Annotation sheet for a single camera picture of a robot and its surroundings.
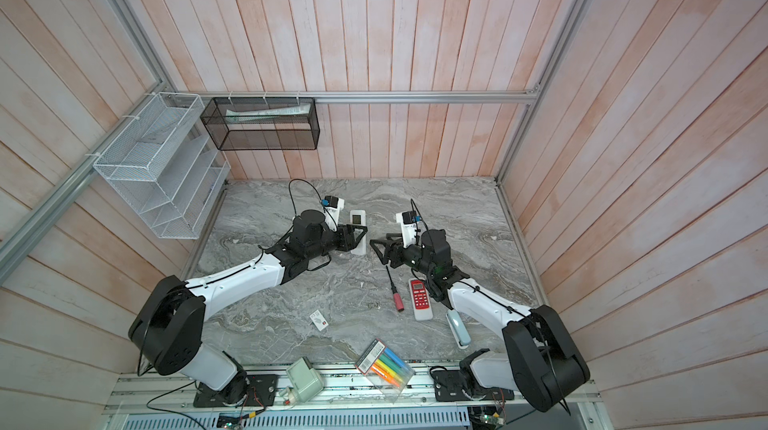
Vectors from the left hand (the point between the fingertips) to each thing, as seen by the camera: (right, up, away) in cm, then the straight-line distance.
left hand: (361, 234), depth 83 cm
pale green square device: (-13, -34, -13) cm, 39 cm away
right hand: (+5, -1, -2) cm, 5 cm away
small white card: (-12, -25, 0) cm, 28 cm away
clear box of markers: (+7, -35, -7) cm, 36 cm away
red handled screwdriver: (+11, -20, +6) cm, 23 cm away
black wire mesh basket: (-37, +38, +21) cm, 56 cm away
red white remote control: (+17, -20, +5) cm, 27 cm away
